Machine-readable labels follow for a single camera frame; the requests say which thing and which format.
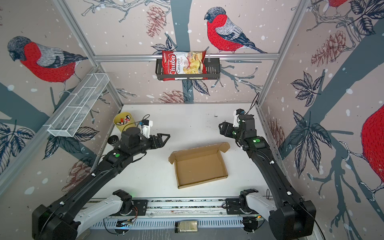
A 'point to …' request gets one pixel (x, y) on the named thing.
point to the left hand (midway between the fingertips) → (164, 138)
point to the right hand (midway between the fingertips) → (222, 128)
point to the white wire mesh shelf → (81, 102)
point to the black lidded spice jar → (114, 140)
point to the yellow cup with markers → (123, 120)
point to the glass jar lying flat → (186, 226)
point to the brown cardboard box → (200, 165)
